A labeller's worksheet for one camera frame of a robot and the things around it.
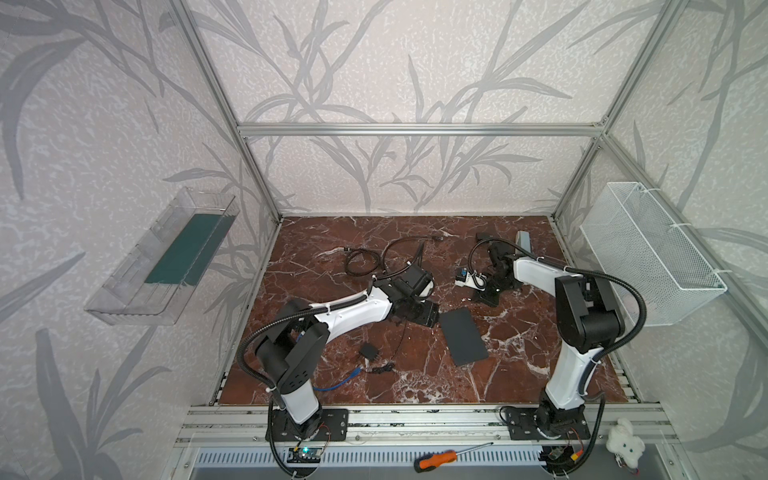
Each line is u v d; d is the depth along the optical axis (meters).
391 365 0.83
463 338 0.89
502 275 0.76
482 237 1.18
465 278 0.87
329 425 0.73
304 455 0.71
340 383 0.81
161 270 0.66
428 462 0.67
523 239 1.08
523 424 0.74
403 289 0.68
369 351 0.85
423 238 1.16
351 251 1.09
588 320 0.51
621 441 0.69
